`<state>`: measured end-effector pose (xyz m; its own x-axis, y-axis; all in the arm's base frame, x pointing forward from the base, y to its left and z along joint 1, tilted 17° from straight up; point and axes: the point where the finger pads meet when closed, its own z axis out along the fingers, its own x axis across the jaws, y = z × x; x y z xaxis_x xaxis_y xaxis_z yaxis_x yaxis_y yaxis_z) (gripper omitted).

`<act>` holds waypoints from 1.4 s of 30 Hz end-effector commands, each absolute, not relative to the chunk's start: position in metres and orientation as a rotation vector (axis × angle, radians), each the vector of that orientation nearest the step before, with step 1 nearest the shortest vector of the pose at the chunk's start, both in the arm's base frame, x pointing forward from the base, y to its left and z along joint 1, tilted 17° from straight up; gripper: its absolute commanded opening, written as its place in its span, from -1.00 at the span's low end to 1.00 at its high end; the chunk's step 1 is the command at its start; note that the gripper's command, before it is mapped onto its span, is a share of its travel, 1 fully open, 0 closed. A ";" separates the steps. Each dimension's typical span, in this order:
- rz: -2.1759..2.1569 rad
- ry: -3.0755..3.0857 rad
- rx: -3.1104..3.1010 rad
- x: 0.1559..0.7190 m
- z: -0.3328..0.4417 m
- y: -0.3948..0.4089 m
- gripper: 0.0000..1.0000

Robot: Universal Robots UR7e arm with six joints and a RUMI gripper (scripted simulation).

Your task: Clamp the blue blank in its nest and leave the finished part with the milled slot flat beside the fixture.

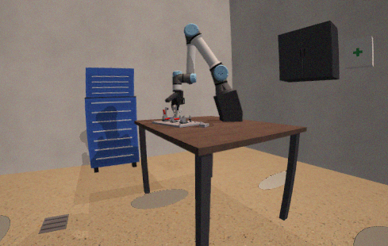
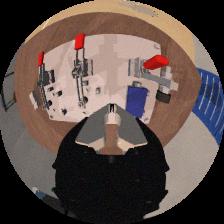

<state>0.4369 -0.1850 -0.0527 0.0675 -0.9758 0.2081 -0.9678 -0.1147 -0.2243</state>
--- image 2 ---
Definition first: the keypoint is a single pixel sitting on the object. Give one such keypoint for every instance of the black toggle clamp with red handle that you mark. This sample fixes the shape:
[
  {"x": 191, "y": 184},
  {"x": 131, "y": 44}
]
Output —
[{"x": 46, "y": 78}]

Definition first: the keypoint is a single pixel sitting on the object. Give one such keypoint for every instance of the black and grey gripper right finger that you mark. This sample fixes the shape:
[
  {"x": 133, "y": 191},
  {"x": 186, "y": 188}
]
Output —
[{"x": 133, "y": 133}]

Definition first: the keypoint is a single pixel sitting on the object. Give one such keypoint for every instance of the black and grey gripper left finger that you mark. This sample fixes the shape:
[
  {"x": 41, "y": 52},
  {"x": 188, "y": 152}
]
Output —
[{"x": 89, "y": 132}]

